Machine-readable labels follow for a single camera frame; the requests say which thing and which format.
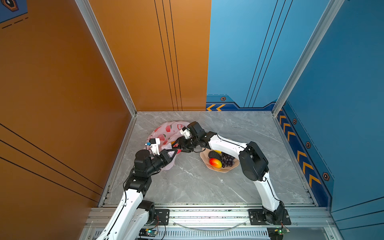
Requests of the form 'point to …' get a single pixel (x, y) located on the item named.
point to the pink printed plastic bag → (166, 131)
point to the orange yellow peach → (215, 162)
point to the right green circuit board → (283, 231)
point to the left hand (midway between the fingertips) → (178, 149)
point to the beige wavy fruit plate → (204, 154)
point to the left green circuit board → (151, 232)
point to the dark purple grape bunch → (227, 160)
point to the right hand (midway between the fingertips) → (173, 149)
